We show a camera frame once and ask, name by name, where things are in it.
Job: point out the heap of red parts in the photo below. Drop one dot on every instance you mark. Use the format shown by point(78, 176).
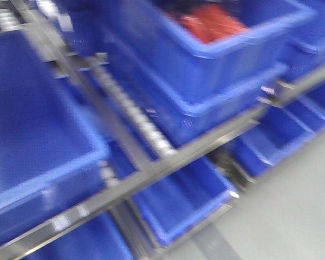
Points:
point(214, 24)

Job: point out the steel rack with rollers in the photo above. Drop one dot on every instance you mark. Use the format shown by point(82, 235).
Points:
point(162, 163)

